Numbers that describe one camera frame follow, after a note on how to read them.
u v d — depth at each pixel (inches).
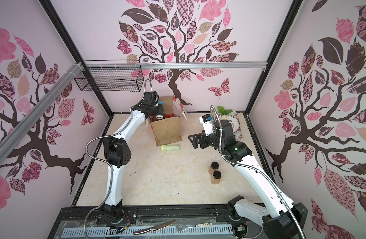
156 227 27.5
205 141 24.5
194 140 24.4
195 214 29.8
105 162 23.3
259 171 17.3
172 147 37.5
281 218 14.4
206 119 24.0
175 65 36.5
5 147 19.9
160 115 36.6
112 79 47.9
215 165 32.1
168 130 35.6
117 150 22.4
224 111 46.4
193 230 27.4
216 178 30.5
